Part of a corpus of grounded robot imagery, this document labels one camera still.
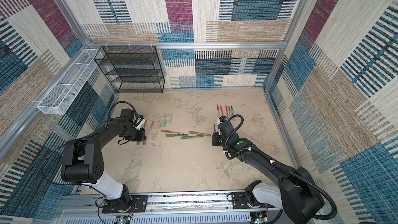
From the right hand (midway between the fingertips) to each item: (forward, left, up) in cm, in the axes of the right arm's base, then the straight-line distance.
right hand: (214, 138), depth 85 cm
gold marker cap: (+3, +41, -9) cm, 42 cm away
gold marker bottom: (+5, 0, +2) cm, 5 cm away
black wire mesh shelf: (+51, +54, +9) cm, 75 cm away
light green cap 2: (+16, +31, -8) cm, 36 cm away
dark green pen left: (+7, +23, -8) cm, 25 cm away
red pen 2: (+26, -7, -8) cm, 28 cm away
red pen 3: (+25, -11, -9) cm, 29 cm away
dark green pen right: (+5, +14, -8) cm, 17 cm away
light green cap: (+16, +34, -8) cm, 38 cm away
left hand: (+5, +41, -4) cm, 42 cm away
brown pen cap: (+3, +45, -9) cm, 46 cm away
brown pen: (+7, +8, -8) cm, 14 cm away
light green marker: (+22, -15, -8) cm, 28 cm away
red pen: (+26, -5, -9) cm, 28 cm away
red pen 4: (+10, +26, -9) cm, 29 cm away
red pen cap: (+16, +38, -9) cm, 42 cm away
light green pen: (+23, -13, -9) cm, 28 cm away
